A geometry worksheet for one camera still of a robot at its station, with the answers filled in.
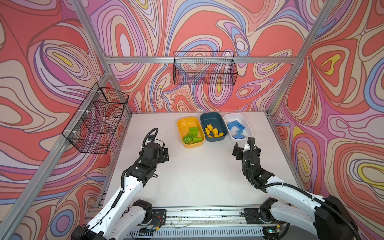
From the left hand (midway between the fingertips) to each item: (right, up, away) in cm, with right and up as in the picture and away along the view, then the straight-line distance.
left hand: (159, 149), depth 81 cm
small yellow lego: (+31, +5, +21) cm, 38 cm away
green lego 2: (+18, +6, +22) cm, 29 cm away
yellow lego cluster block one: (+34, +9, +24) cm, 43 cm away
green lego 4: (+21, +3, +19) cm, 29 cm away
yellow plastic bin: (+12, +15, +31) cm, 36 cm away
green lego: (+19, +9, +27) cm, 34 cm away
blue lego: (+51, +15, +30) cm, 61 cm away
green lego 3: (+15, +3, +21) cm, 26 cm away
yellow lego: (+31, +12, +26) cm, 42 cm away
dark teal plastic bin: (+36, +17, +32) cm, 51 cm away
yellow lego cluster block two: (+38, +7, +23) cm, 45 cm away
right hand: (+48, +1, +3) cm, 48 cm away
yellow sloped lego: (+29, +9, +24) cm, 38 cm away
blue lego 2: (+51, +6, +21) cm, 55 cm away
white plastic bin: (+52, +12, +28) cm, 60 cm away
